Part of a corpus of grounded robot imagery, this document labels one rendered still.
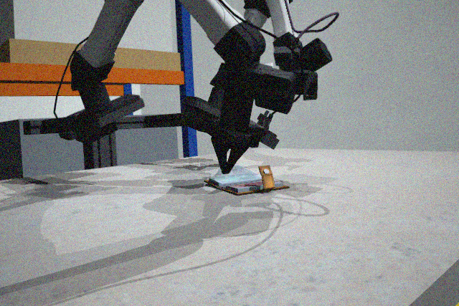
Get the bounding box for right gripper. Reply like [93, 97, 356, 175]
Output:
[206, 98, 277, 174]

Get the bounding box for clear plastic sheet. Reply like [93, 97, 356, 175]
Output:
[214, 165, 262, 184]

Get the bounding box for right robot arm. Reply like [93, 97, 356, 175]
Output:
[57, 0, 297, 132]

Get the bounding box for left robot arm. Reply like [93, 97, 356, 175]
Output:
[186, 0, 332, 111]

